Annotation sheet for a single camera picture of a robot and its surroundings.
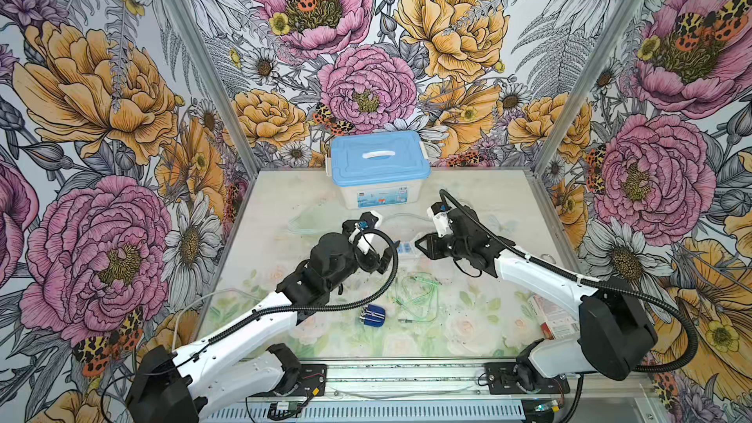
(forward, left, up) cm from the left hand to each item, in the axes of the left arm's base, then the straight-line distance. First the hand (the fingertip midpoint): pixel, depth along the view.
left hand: (380, 237), depth 75 cm
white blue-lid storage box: (+30, 0, -5) cm, 31 cm away
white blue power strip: (+8, -9, -18) cm, 22 cm away
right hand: (+3, -12, -11) cm, 16 cm away
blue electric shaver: (-13, +2, -20) cm, 24 cm away
